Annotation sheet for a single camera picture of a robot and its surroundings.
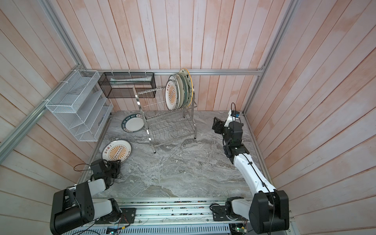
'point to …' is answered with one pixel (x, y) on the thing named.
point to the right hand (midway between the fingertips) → (219, 118)
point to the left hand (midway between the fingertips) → (122, 161)
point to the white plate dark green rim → (133, 123)
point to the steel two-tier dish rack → (161, 125)
